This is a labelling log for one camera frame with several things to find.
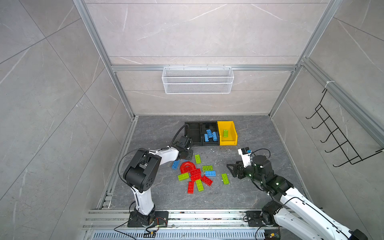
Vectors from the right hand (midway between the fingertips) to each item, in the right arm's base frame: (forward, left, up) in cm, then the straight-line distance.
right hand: (231, 162), depth 79 cm
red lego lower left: (-9, +23, -13) cm, 27 cm away
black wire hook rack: (-3, -48, +16) cm, 51 cm away
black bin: (+38, +6, -14) cm, 41 cm away
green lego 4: (+3, +12, -12) cm, 17 cm away
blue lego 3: (+24, +12, -11) cm, 29 cm away
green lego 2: (+10, +18, -14) cm, 24 cm away
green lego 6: (-3, +2, -14) cm, 15 cm away
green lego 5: (-7, +17, -12) cm, 23 cm away
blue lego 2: (+24, +5, -12) cm, 28 cm away
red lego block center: (-1, +20, -13) cm, 23 cm away
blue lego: (+29, +9, -12) cm, 33 cm away
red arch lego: (+4, +26, -12) cm, 29 cm away
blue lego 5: (-1, +11, -12) cm, 16 cm away
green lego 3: (-2, +27, -12) cm, 29 cm away
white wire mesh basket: (+54, +17, +17) cm, 59 cm away
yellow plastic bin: (+25, -7, -13) cm, 29 cm away
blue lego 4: (+5, +32, -12) cm, 34 cm away
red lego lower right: (-4, +13, -13) cm, 19 cm away
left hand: (+15, +24, -12) cm, 31 cm away
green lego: (+29, -3, -13) cm, 32 cm away
